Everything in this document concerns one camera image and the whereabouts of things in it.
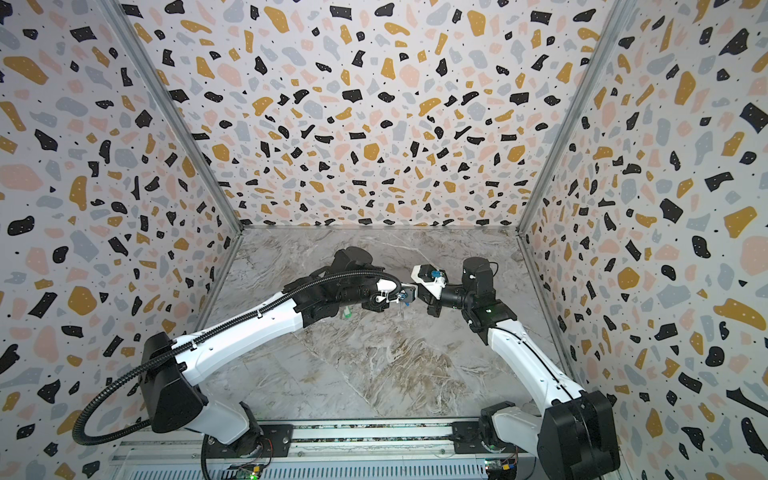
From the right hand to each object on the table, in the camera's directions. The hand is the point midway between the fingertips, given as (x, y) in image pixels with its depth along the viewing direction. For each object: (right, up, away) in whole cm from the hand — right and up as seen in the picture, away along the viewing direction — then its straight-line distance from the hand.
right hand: (407, 282), depth 74 cm
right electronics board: (+22, -45, -2) cm, 50 cm away
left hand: (-1, +2, -1) cm, 3 cm away
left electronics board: (-37, -44, -4) cm, 58 cm away
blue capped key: (0, -3, -13) cm, 14 cm away
